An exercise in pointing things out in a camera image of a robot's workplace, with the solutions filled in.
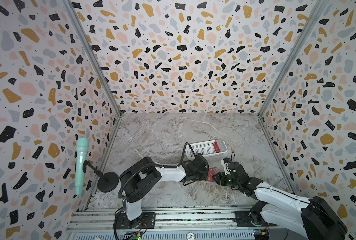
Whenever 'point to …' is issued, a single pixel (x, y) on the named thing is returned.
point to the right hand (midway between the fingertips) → (216, 177)
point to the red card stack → (216, 147)
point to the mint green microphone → (82, 149)
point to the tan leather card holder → (217, 171)
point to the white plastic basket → (206, 147)
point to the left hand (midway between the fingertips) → (212, 176)
